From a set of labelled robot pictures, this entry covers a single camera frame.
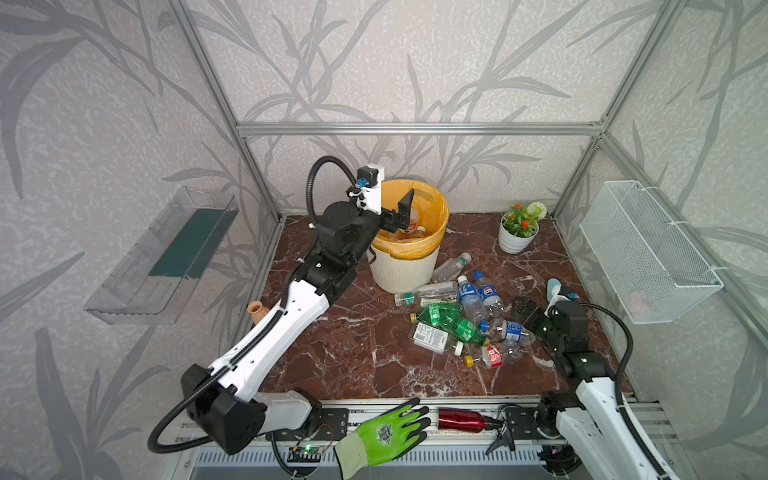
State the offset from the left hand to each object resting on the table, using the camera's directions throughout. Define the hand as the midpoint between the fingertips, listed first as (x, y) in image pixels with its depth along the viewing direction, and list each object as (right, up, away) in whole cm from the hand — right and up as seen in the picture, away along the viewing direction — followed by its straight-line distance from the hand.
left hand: (399, 177), depth 63 cm
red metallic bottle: (+16, -57, +7) cm, 60 cm away
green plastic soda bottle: (+15, -36, +21) cm, 44 cm away
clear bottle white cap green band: (+16, -24, +40) cm, 50 cm away
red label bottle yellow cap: (+25, -45, +17) cm, 55 cm away
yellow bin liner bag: (+9, -6, +33) cm, 35 cm away
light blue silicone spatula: (+50, -28, +36) cm, 68 cm away
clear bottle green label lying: (+10, -32, +35) cm, 48 cm away
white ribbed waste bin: (0, -24, +24) cm, 34 cm away
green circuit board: (-23, -66, +9) cm, 70 cm away
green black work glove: (-4, -62, +7) cm, 62 cm away
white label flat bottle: (+10, -42, +21) cm, 48 cm away
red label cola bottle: (+4, -7, +32) cm, 33 cm away
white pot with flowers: (+39, -9, +36) cm, 54 cm away
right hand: (+35, -29, +20) cm, 50 cm away
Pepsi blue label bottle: (+28, -31, +30) cm, 51 cm away
